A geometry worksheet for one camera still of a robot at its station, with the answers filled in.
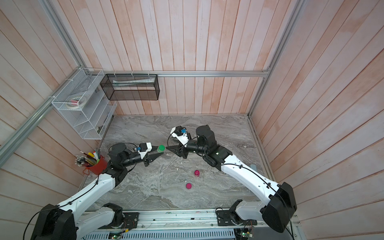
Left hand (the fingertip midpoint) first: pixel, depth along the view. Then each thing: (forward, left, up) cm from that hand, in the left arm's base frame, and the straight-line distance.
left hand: (161, 150), depth 74 cm
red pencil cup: (-4, +38, -15) cm, 41 cm away
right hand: (0, -5, +8) cm, 9 cm away
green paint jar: (-2, -1, +5) cm, 6 cm away
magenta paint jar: (-3, -19, -20) cm, 28 cm away
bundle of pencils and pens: (-1, +40, -8) cm, 41 cm away
